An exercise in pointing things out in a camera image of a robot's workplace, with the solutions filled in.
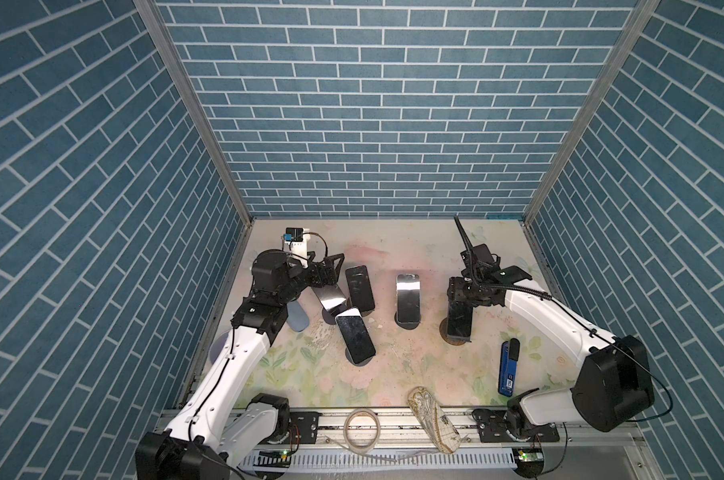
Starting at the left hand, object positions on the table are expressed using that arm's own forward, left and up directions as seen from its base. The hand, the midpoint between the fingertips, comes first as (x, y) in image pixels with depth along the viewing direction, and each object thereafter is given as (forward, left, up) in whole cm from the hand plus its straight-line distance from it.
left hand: (331, 255), depth 75 cm
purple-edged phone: (-13, -6, -19) cm, 24 cm away
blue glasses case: (-3, +13, -27) cm, 30 cm away
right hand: (-1, -35, -15) cm, 38 cm away
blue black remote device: (-18, -49, -23) cm, 57 cm away
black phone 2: (-8, -36, -21) cm, 43 cm away
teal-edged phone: (-2, -21, -17) cm, 28 cm away
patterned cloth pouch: (-33, -25, -23) cm, 48 cm away
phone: (-1, +1, -20) cm, 20 cm away
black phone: (+1, -7, -19) cm, 20 cm away
